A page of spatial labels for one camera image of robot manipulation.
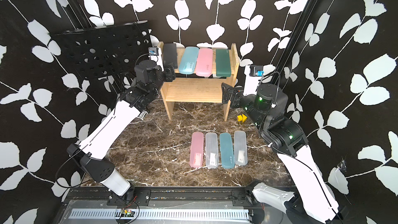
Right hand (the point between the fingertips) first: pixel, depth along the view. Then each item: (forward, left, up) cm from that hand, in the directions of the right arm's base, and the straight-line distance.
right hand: (231, 80), depth 54 cm
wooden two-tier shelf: (+36, +14, -28) cm, 47 cm away
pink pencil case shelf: (-10, +15, -49) cm, 52 cm away
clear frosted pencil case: (-3, -12, -50) cm, 51 cm away
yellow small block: (+18, -16, -49) cm, 55 cm away
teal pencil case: (-6, -3, -50) cm, 50 cm away
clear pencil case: (-9, +6, -49) cm, 50 cm away
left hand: (+17, +27, -3) cm, 32 cm away
